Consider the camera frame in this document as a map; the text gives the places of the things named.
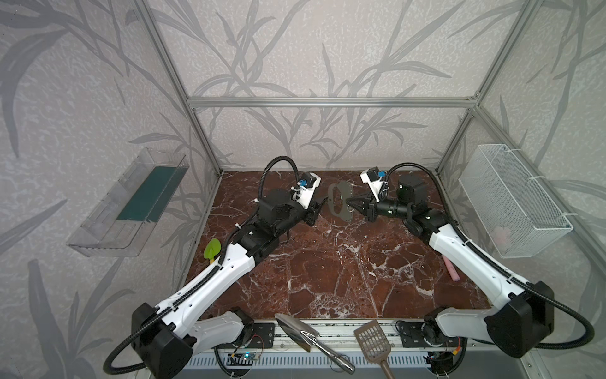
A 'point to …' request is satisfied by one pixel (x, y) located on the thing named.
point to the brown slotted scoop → (375, 345)
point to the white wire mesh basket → (518, 216)
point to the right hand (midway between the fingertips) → (349, 193)
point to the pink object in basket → (501, 237)
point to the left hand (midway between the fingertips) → (325, 187)
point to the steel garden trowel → (304, 336)
